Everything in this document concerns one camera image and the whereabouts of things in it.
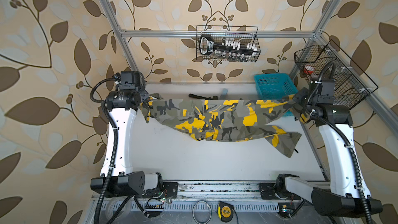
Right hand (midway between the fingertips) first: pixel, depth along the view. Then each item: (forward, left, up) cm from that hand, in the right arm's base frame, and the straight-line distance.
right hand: (304, 97), depth 68 cm
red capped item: (+20, -12, -1) cm, 23 cm away
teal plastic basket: (+40, -12, -34) cm, 53 cm away
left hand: (+5, +74, 0) cm, 75 cm away
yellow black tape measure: (-38, +36, -31) cm, 61 cm away
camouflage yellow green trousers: (0, +32, -18) cm, 36 cm away
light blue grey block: (+29, +29, -29) cm, 51 cm away
